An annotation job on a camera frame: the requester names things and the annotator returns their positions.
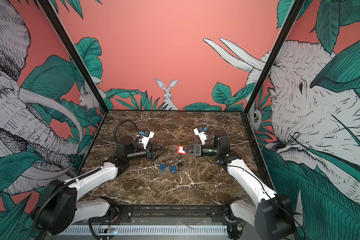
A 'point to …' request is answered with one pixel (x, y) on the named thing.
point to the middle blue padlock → (173, 169)
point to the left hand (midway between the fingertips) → (164, 148)
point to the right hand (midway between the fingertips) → (184, 150)
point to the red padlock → (180, 150)
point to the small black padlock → (180, 164)
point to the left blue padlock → (162, 166)
